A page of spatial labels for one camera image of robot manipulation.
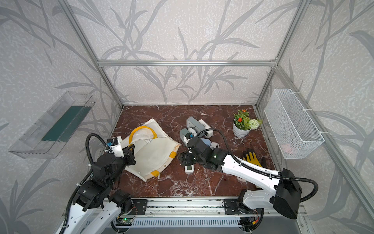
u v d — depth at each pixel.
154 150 0.91
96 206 0.48
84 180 0.51
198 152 0.57
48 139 0.62
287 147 0.73
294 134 0.61
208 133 0.96
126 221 0.71
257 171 0.44
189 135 0.68
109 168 0.50
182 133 0.91
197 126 0.95
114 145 0.58
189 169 0.85
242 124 0.91
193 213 0.73
